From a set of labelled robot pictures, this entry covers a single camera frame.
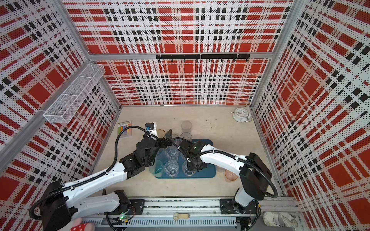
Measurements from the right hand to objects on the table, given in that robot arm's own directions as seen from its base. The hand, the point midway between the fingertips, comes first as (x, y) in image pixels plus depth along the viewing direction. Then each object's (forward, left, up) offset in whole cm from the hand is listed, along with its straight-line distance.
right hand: (197, 168), depth 80 cm
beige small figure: (-22, +10, -4) cm, 25 cm away
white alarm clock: (+43, -35, -5) cm, 56 cm away
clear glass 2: (+11, +15, -2) cm, 19 cm away
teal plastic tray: (0, -8, -8) cm, 11 cm away
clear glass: (+24, +7, -3) cm, 25 cm away
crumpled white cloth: (-23, -39, -4) cm, 46 cm away
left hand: (+15, +17, +17) cm, 28 cm away
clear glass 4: (0, -14, -4) cm, 14 cm away
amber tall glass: (+8, +17, +24) cm, 31 cm away
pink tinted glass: (-2, -19, -7) cm, 21 cm away
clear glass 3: (+3, +16, -7) cm, 18 cm away
